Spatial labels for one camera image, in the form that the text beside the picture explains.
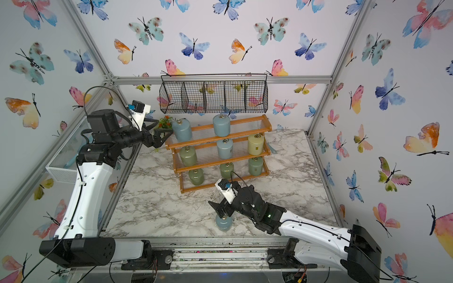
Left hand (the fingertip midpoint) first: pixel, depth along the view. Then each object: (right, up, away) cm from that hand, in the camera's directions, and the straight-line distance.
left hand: (164, 124), depth 67 cm
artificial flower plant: (-13, +7, +37) cm, 40 cm away
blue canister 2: (+21, +1, +9) cm, 22 cm away
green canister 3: (+23, -20, +26) cm, 40 cm away
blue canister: (+5, -1, +7) cm, 8 cm away
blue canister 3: (+22, -41, +10) cm, 48 cm away
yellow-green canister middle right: (+37, -7, +19) cm, 42 cm away
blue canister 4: (+22, -8, +18) cm, 29 cm away
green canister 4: (+37, -18, +27) cm, 49 cm away
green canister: (+5, -12, +16) cm, 20 cm away
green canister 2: (+7, -23, +24) cm, 34 cm away
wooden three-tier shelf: (+11, -14, +26) cm, 32 cm away
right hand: (+20, -26, +5) cm, 33 cm away
